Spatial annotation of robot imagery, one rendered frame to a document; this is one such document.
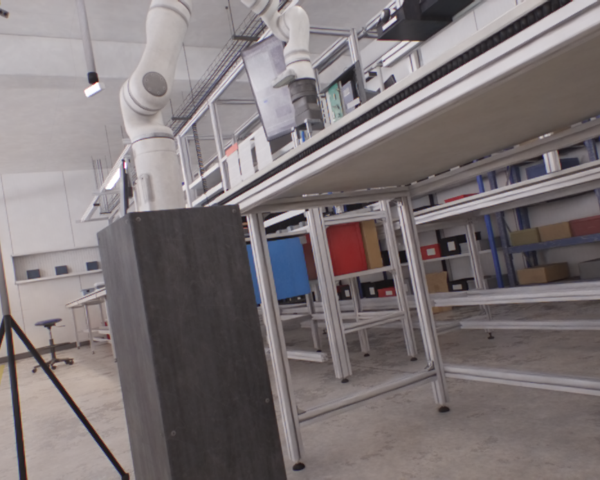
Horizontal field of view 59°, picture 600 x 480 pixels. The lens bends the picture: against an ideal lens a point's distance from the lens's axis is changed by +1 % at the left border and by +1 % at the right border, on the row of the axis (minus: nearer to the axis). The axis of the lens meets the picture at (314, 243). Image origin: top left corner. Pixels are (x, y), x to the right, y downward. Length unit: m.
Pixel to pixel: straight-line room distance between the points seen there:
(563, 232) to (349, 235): 2.65
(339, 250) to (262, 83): 1.12
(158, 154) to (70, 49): 5.87
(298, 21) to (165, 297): 0.84
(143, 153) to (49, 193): 11.55
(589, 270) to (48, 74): 5.96
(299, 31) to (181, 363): 0.93
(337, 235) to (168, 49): 2.25
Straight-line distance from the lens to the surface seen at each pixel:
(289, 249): 3.13
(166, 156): 1.21
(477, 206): 2.99
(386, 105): 1.08
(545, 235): 5.63
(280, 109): 2.96
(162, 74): 1.26
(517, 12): 0.88
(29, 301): 12.44
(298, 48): 1.53
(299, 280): 3.14
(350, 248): 3.39
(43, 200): 12.71
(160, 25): 1.33
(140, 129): 1.23
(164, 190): 1.19
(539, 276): 5.73
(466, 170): 2.10
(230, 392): 1.13
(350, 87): 1.56
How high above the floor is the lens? 0.68
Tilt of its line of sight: 3 degrees up
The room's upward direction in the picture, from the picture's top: 10 degrees counter-clockwise
